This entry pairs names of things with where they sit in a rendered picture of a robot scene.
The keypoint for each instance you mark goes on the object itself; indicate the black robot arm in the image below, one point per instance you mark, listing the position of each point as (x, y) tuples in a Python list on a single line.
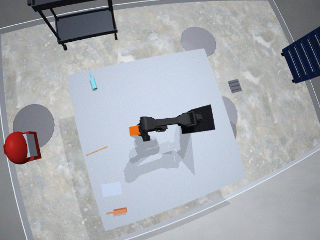
[(188, 119)]

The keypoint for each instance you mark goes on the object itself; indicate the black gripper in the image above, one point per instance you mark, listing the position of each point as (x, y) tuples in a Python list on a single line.
[(145, 137)]

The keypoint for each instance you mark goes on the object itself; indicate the orange plate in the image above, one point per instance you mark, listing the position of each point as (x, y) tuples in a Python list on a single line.
[(134, 130)]

